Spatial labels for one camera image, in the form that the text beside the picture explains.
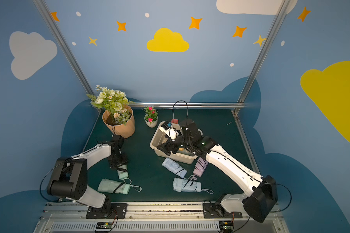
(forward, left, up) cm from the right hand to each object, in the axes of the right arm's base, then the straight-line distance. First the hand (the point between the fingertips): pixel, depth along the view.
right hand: (164, 139), depth 72 cm
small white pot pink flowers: (+25, +14, -16) cm, 32 cm away
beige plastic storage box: (+16, +8, -22) cm, 29 cm away
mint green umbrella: (-10, +26, -23) cm, 36 cm away
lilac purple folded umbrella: (-3, -21, -24) cm, 32 cm away
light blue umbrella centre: (-5, -5, -23) cm, 24 cm away
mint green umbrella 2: (-19, +31, -22) cm, 43 cm away
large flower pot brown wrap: (+17, +31, -7) cm, 36 cm away
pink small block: (+34, -2, -26) cm, 43 cm away
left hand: (-3, +28, -25) cm, 38 cm away
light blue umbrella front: (-15, -10, -23) cm, 29 cm away
